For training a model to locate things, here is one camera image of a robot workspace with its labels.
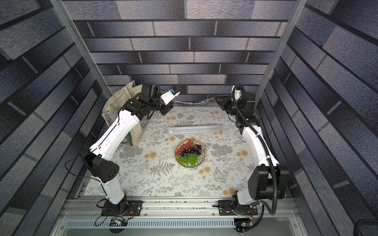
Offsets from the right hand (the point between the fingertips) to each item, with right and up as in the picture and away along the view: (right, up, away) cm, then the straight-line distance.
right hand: (213, 96), depth 76 cm
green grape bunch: (-12, -37, +12) cm, 41 cm away
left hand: (-22, -1, +1) cm, 22 cm away
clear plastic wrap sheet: (-4, -4, +2) cm, 6 cm away
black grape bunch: (-9, -31, +16) cm, 36 cm away
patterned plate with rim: (-5, -36, +15) cm, 40 cm away
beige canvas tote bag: (-60, -3, +13) cm, 61 cm away
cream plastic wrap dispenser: (-11, -19, +19) cm, 29 cm away
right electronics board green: (+13, -64, -6) cm, 65 cm away
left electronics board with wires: (-50, -64, -4) cm, 81 cm away
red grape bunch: (-16, -30, +17) cm, 38 cm away
